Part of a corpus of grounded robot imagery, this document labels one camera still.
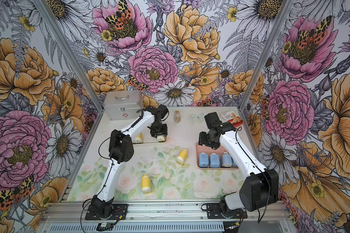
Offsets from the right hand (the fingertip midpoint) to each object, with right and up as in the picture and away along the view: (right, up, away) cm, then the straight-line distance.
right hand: (204, 145), depth 81 cm
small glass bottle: (-16, +16, +30) cm, 38 cm away
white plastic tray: (-34, +2, +16) cm, 38 cm away
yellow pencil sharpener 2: (-12, -7, +5) cm, 15 cm away
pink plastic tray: (+1, -5, +15) cm, 15 cm away
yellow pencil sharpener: (-25, +2, +14) cm, 29 cm away
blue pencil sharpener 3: (+13, -9, +3) cm, 16 cm away
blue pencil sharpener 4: (+17, -11, +3) cm, 21 cm away
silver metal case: (-53, +25, +24) cm, 64 cm away
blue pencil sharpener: (0, -9, +4) cm, 10 cm away
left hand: (-25, +2, +15) cm, 29 cm away
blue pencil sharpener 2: (+6, -10, +4) cm, 12 cm away
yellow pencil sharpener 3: (-31, -20, -7) cm, 37 cm away
